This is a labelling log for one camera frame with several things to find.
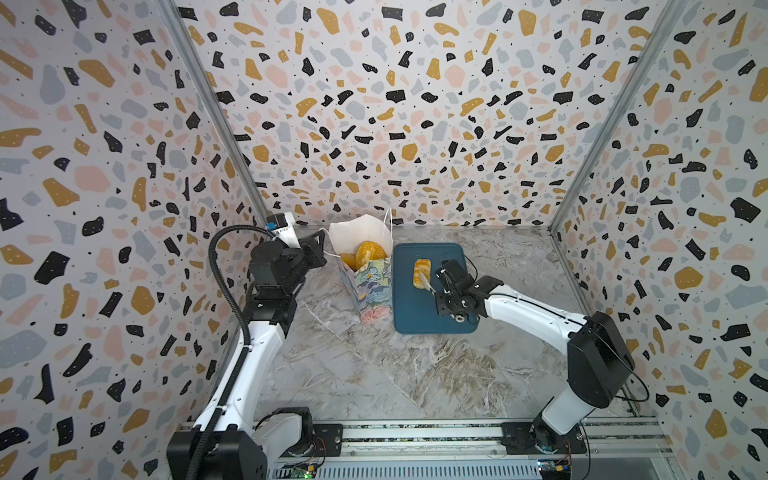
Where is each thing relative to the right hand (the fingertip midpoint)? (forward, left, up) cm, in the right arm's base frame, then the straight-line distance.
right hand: (438, 297), depth 88 cm
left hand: (+4, +29, +25) cm, 39 cm away
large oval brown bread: (+12, +21, +7) cm, 25 cm away
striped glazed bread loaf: (+17, +4, -7) cm, 19 cm away
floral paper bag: (0, +20, +4) cm, 20 cm away
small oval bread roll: (+14, +28, +1) cm, 31 cm away
